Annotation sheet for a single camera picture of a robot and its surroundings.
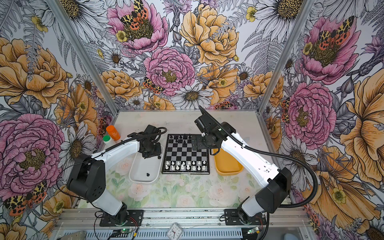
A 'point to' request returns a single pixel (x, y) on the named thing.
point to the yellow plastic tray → (226, 165)
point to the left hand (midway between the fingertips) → (156, 157)
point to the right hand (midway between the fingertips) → (203, 148)
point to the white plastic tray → (146, 170)
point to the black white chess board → (180, 158)
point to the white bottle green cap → (108, 141)
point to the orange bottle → (113, 132)
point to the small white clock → (174, 232)
